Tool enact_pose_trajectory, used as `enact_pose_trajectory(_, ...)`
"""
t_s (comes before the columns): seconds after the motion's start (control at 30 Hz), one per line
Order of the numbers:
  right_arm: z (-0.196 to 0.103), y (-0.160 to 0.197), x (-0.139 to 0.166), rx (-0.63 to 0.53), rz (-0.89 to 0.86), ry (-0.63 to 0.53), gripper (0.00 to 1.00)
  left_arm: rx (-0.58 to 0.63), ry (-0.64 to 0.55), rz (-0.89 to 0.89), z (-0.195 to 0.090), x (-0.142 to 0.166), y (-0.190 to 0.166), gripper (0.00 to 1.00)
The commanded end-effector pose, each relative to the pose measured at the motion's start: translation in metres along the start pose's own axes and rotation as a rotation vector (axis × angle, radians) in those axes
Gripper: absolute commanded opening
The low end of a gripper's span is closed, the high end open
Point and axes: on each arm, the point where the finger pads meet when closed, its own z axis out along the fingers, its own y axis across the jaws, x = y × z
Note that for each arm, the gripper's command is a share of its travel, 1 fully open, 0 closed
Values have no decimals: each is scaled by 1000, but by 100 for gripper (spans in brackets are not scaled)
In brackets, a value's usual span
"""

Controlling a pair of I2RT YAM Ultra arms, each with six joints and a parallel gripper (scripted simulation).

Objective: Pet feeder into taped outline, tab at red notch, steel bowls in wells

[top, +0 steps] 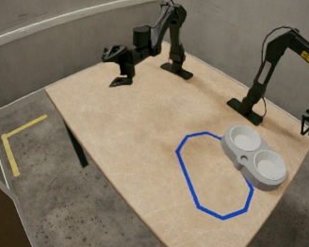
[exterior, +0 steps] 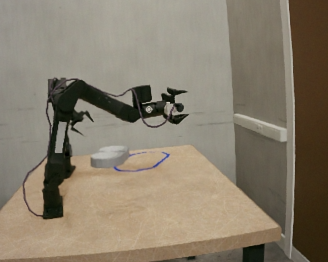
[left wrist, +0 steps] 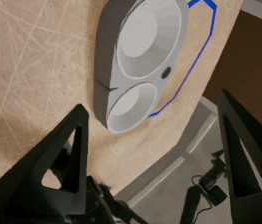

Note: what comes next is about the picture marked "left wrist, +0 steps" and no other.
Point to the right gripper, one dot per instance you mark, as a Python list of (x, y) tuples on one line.
[(218, 168)]

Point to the grey steel bowl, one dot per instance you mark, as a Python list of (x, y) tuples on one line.
[(130, 110), (147, 38)]

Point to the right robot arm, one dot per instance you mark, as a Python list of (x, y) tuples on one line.
[(126, 214)]

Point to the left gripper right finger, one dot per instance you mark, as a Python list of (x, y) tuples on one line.
[(235, 119)]

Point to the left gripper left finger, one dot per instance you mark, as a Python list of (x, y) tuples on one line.
[(21, 189)]

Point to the blue tape outline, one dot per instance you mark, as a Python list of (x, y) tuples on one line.
[(213, 6)]

